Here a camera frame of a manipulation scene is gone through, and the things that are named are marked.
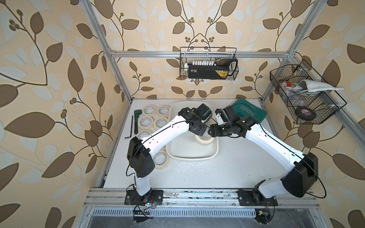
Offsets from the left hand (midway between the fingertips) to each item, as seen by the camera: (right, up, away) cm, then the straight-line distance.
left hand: (201, 130), depth 79 cm
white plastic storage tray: (-8, -14, +15) cm, 22 cm away
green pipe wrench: (-48, +8, +32) cm, 58 cm away
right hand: (+7, -1, +2) cm, 7 cm away
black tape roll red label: (+53, +9, -7) cm, 54 cm away
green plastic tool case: (+36, +14, +30) cm, 49 cm away
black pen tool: (-49, -3, +23) cm, 54 cm away
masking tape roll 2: (-27, +12, +34) cm, 45 cm away
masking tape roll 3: (-39, +2, +26) cm, 47 cm away
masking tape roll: (-39, +12, +36) cm, 54 cm away
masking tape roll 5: (+1, -6, -3) cm, 7 cm away
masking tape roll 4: (-24, -20, +10) cm, 33 cm away
